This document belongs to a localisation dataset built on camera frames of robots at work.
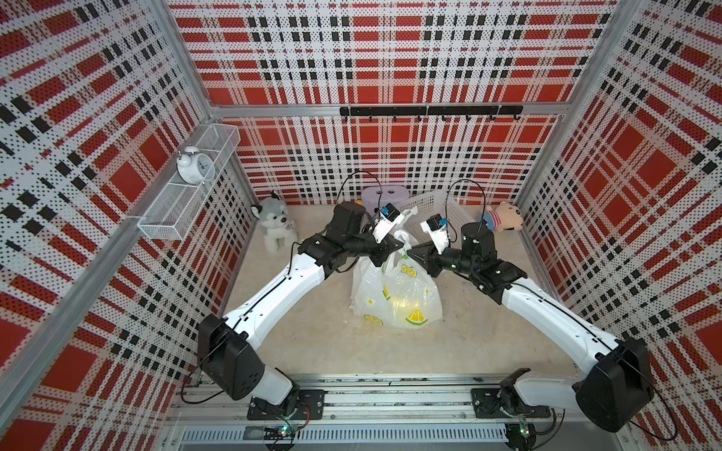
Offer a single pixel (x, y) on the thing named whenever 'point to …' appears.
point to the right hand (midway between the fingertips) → (415, 250)
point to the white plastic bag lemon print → (399, 291)
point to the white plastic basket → (436, 203)
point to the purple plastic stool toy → (376, 196)
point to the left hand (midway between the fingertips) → (403, 244)
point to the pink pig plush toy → (504, 217)
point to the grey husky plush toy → (279, 227)
